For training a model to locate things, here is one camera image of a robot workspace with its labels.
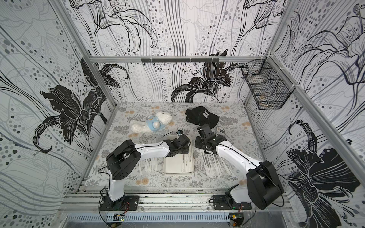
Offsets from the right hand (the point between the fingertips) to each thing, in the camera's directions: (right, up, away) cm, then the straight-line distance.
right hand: (199, 141), depth 88 cm
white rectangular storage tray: (-12, -13, -2) cm, 18 cm away
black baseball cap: (+2, +16, +14) cm, 22 cm away
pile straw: (+10, -14, -3) cm, 18 cm away
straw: (-9, -13, -1) cm, 16 cm away
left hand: (-9, -7, +6) cm, 13 cm away
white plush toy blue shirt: (-30, +12, +6) cm, 33 cm away
